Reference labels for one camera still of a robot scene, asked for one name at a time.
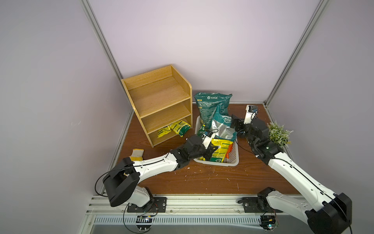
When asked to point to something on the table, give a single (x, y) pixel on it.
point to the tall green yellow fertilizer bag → (208, 104)
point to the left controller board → (143, 222)
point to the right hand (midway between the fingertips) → (242, 112)
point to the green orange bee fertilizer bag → (222, 123)
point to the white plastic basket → (232, 158)
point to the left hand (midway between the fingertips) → (219, 147)
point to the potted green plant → (277, 133)
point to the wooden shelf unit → (160, 97)
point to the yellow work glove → (137, 154)
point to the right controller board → (268, 223)
